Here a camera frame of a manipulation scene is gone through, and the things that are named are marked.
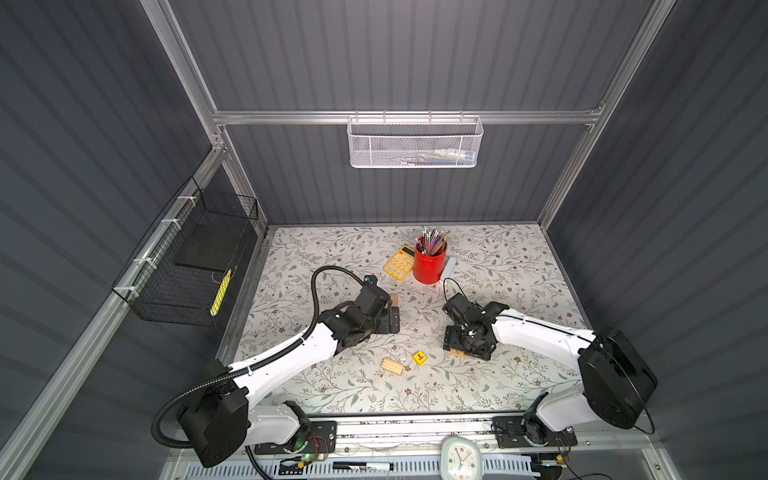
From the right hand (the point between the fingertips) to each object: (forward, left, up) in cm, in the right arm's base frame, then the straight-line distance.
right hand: (459, 350), depth 86 cm
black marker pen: (-28, +26, 0) cm, 38 cm away
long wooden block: (+18, +19, -1) cm, 26 cm away
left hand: (+6, +21, +11) cm, 24 cm away
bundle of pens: (+32, +6, +11) cm, 35 cm away
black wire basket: (+9, +70, +29) cm, 76 cm away
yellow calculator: (+33, +16, 0) cm, 36 cm away
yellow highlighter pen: (+3, +59, +27) cm, 65 cm away
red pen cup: (+27, +7, +3) cm, 28 cm away
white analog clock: (-26, +3, +2) cm, 27 cm away
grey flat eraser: (+29, 0, +1) cm, 29 cm away
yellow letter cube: (-3, +12, +1) cm, 12 cm away
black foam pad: (+17, +67, +29) cm, 75 cm away
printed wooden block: (-2, +2, +3) cm, 4 cm away
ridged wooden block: (-4, +20, 0) cm, 20 cm away
